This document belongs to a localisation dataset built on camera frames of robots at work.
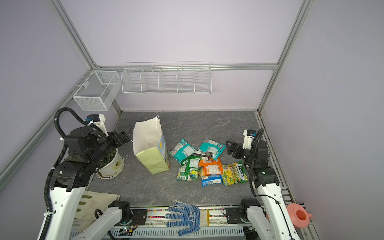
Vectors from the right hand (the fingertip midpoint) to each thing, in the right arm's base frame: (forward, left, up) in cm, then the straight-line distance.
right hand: (234, 144), depth 75 cm
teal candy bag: (+6, +29, -18) cm, 35 cm away
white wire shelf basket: (+52, +23, +5) cm, 57 cm away
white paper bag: (+11, +51, -18) cm, 55 cm away
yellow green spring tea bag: (-8, -2, -19) cm, 21 cm away
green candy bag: (-7, +24, -18) cm, 31 cm away
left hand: (-3, +50, +14) cm, 52 cm away
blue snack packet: (-11, +11, -21) cm, 26 cm away
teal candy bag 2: (+8, +8, -17) cm, 21 cm away
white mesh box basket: (+40, +86, +4) cm, 95 cm away
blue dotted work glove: (-29, +22, -22) cm, 42 cm away
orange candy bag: (-5, +11, -19) cm, 22 cm away
